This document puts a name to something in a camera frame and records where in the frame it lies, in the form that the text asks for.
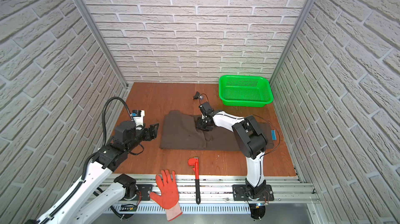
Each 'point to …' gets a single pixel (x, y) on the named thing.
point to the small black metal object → (197, 96)
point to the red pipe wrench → (195, 161)
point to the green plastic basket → (245, 91)
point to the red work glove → (169, 198)
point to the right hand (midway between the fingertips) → (197, 126)
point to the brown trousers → (179, 131)
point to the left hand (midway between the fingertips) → (152, 122)
